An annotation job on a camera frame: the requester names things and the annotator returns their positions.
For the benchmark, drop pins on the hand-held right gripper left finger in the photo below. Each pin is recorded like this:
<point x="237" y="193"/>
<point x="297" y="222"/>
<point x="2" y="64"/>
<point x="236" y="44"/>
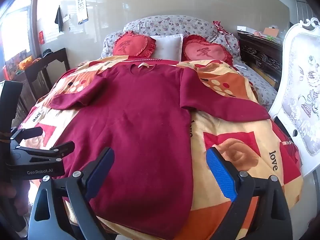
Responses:
<point x="100" y="171"/>

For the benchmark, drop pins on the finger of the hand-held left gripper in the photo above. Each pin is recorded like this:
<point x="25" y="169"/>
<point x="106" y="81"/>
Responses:
<point x="50" y="153"/>
<point x="27" y="133"/>

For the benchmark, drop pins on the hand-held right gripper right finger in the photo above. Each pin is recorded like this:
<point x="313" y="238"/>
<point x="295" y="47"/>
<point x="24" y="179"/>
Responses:
<point x="222" y="175"/>

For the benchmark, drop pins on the dark red sweater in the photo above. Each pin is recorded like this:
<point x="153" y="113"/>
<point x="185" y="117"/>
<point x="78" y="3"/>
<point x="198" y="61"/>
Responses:
<point x="140" y="120"/>

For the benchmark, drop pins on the person's left hand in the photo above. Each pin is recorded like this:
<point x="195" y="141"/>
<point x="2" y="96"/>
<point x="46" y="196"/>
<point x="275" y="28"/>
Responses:
<point x="17" y="200"/>

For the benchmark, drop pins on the orange red printed blanket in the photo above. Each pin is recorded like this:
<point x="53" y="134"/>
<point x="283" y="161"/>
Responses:
<point x="237" y="142"/>

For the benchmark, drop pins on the orange crate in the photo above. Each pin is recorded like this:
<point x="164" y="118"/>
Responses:
<point x="26" y="63"/>

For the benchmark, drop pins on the dark wooden side table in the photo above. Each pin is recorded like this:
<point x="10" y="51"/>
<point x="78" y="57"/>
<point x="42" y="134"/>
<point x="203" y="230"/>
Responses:
<point x="47" y="65"/>

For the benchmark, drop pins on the black cap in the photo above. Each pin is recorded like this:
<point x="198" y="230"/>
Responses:
<point x="47" y="52"/>

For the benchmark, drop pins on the window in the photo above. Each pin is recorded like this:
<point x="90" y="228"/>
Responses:
<point x="17" y="25"/>

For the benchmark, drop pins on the floral bed sheet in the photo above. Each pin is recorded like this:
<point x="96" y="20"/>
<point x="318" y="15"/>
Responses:
<point x="260" y="85"/>

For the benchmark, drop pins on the black hanging cloth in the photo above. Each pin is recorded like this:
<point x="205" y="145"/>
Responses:
<point x="59" y="18"/>

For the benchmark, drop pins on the ornate white upholstered chair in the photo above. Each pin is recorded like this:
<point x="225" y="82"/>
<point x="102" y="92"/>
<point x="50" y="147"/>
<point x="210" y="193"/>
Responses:
<point x="300" y="85"/>

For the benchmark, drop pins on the red heart-shaped pillow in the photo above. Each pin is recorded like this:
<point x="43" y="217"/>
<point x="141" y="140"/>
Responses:
<point x="205" y="51"/>
<point x="130" y="45"/>

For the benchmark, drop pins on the dark carved wooden cabinet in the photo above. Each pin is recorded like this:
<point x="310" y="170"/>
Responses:
<point x="260" y="52"/>

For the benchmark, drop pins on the white square pillow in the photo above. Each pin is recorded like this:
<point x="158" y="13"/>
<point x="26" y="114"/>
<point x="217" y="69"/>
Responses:
<point x="166" y="46"/>

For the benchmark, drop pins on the red patterned bundle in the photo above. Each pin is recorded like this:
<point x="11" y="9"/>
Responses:
<point x="221" y="27"/>

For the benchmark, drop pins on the white flat box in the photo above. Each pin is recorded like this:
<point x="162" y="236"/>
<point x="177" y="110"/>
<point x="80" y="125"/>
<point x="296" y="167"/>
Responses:
<point x="246" y="28"/>

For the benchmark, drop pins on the orange box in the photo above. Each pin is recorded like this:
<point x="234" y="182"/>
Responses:
<point x="271" y="31"/>

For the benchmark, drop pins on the metal rack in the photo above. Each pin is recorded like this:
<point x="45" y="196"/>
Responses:
<point x="301" y="7"/>

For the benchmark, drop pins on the red wall sticker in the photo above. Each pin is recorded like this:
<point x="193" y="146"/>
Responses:
<point x="41" y="37"/>

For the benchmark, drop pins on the eye chart wall poster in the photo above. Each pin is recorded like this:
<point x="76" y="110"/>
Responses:
<point x="82" y="8"/>

